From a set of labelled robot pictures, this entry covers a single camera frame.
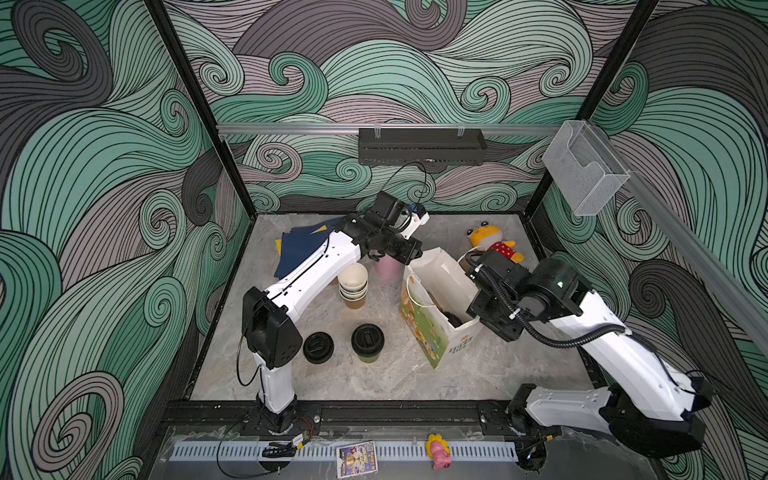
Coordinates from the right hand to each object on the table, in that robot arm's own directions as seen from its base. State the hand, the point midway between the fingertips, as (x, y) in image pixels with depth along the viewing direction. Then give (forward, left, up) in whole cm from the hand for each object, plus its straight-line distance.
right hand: (473, 320), depth 64 cm
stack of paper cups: (+17, +29, -14) cm, 36 cm away
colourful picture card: (-24, +26, -22) cm, 42 cm away
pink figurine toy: (-22, +7, -22) cm, 32 cm away
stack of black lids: (+2, +39, -23) cm, 45 cm away
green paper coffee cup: (-3, +24, -20) cm, 31 cm away
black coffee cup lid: (0, +24, -12) cm, 27 cm away
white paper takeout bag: (+3, +9, +1) cm, 9 cm away
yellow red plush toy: (+42, -18, -21) cm, 50 cm away
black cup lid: (0, +4, -1) cm, 4 cm away
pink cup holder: (+28, +18, -21) cm, 39 cm away
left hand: (+19, +10, 0) cm, 21 cm away
